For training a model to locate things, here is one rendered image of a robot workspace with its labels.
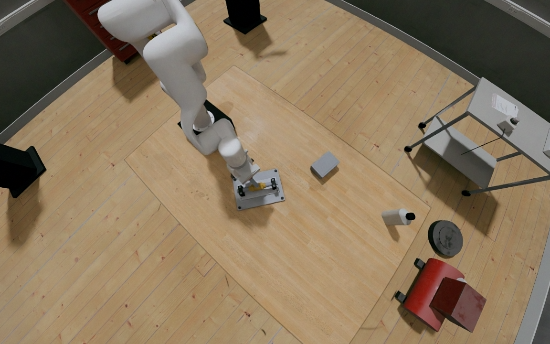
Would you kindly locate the white bottle with black cap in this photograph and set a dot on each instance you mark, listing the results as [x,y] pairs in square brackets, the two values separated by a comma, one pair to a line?
[397,217]

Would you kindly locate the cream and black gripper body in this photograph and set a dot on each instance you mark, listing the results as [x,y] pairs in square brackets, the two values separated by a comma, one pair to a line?
[233,171]

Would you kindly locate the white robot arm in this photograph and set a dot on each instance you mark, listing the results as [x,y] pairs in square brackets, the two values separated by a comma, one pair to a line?
[175,58]

